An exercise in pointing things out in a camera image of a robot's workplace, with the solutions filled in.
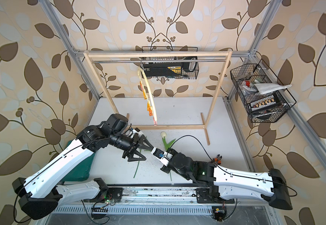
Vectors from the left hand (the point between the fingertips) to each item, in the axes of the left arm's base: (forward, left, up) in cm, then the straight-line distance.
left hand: (150, 153), depth 57 cm
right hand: (+5, -2, -9) cm, 11 cm away
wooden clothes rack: (+32, -34, -27) cm, 54 cm away
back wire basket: (+56, -21, +3) cm, 60 cm away
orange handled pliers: (+10, -40, -30) cm, 50 cm away
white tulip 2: (+18, -7, -30) cm, 35 cm away
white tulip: (+6, +11, -32) cm, 35 cm away
